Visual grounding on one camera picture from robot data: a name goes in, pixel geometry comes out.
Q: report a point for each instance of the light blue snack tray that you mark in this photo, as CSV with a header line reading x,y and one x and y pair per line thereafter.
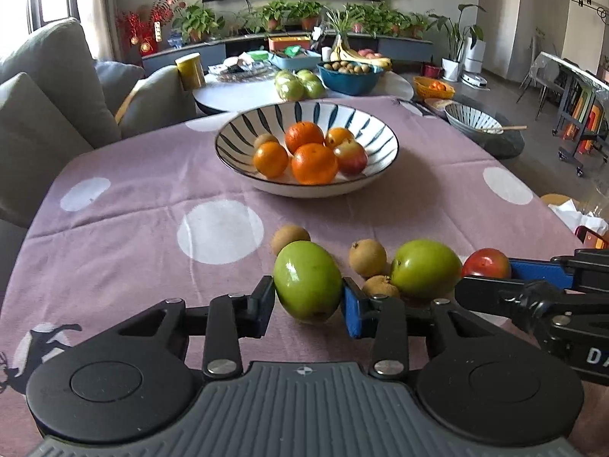
x,y
305,60

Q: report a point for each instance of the red flower decoration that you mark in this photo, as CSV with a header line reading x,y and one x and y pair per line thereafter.
x,y
143,28

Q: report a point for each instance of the small orange tangerine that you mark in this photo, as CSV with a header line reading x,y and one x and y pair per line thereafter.
x,y
336,136

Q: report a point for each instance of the green apples on tray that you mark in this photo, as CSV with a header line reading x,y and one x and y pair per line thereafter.
x,y
302,85

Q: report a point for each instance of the red apple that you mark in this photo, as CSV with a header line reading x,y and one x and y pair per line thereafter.
x,y
351,157

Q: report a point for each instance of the banana bunch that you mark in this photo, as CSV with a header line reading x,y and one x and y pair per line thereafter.
x,y
341,51

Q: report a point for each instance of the tall white-potted plant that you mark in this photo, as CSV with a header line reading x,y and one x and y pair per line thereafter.
x,y
457,36

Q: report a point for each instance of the small striped bowl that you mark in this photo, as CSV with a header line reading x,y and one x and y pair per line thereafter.
x,y
474,124

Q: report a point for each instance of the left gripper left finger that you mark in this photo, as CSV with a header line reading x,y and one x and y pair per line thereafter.
x,y
226,320

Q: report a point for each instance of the pink dotted tablecloth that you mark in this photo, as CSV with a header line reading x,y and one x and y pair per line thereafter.
x,y
160,216

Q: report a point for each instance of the blue bowl of nuts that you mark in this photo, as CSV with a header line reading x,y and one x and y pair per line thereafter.
x,y
349,78

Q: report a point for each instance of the large orange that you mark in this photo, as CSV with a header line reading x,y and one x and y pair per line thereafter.
x,y
314,164

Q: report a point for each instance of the striped white ceramic plate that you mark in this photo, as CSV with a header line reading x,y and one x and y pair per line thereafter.
x,y
234,145

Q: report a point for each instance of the grey sofa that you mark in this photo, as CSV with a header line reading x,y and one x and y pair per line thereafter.
x,y
58,102

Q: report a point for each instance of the orange rectangular box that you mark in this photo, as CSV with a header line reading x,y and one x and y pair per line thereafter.
x,y
280,43

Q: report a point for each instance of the brown kiwi fruit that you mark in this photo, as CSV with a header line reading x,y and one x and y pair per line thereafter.
x,y
288,234

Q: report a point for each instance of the gold tin can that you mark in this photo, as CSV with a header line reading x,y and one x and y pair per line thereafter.
x,y
191,71

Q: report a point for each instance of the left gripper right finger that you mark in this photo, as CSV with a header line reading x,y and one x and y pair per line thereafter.
x,y
390,324

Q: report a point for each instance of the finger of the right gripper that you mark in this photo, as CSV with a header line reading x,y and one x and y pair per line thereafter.
x,y
525,302
586,269

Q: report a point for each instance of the green mango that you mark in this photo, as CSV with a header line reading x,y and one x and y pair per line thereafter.
x,y
425,269
308,282

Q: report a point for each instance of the yellow bowl of oranges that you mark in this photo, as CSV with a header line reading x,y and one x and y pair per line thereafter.
x,y
432,88

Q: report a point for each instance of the brown longan fruit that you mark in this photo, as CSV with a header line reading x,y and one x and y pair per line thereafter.
x,y
367,258
380,285

